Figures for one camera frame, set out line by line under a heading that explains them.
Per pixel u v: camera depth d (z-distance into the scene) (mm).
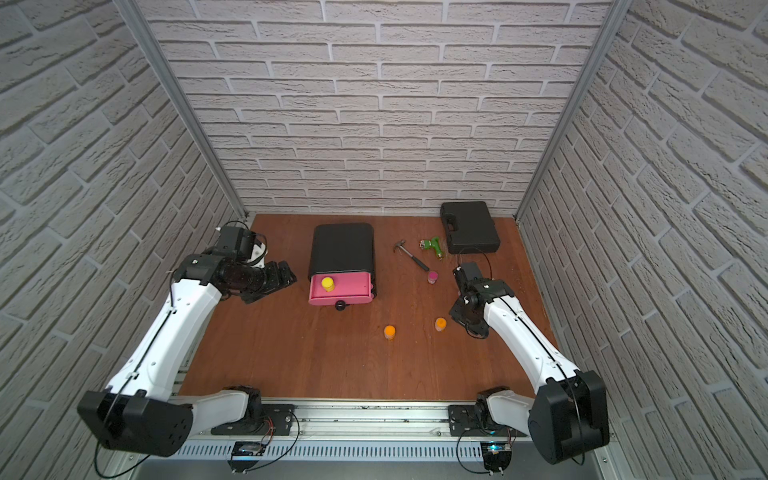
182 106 866
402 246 1095
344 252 900
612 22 704
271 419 726
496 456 698
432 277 988
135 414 370
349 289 828
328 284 819
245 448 697
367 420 758
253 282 619
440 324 880
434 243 1089
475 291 579
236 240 578
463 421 741
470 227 1116
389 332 870
